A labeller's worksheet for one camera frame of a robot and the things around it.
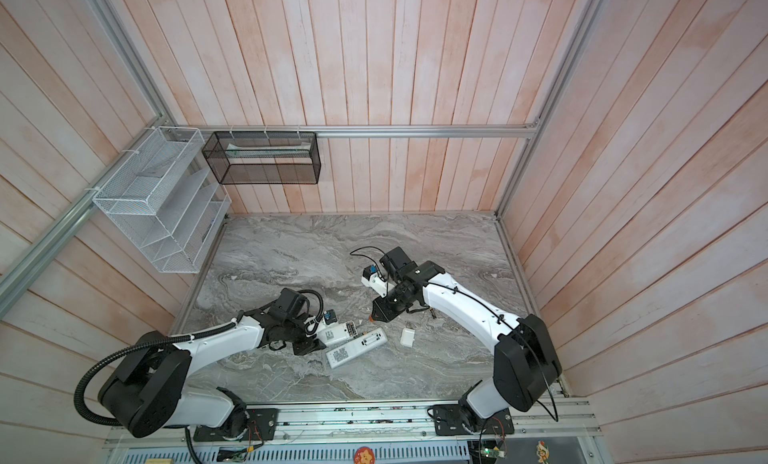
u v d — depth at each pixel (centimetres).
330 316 78
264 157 105
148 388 42
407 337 88
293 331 74
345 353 84
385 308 71
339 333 87
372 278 75
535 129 93
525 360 42
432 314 93
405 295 59
